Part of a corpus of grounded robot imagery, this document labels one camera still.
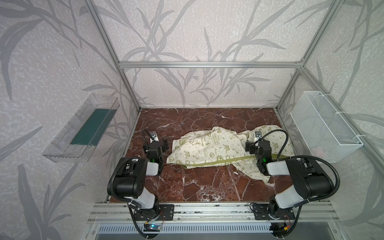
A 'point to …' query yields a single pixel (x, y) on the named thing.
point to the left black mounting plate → (159, 213)
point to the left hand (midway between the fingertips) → (157, 134)
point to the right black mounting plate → (272, 212)
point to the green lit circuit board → (152, 227)
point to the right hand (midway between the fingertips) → (256, 135)
